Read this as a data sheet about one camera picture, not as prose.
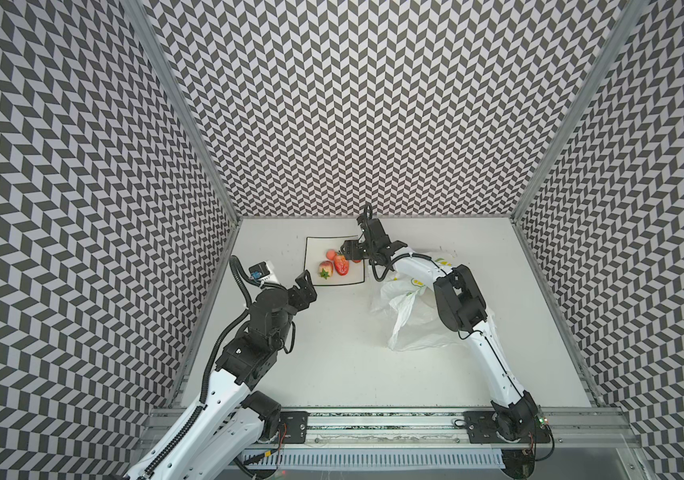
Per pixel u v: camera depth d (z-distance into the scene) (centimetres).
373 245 84
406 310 67
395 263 76
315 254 107
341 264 100
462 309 63
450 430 74
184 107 89
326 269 98
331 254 104
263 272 61
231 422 58
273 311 52
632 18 68
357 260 103
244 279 59
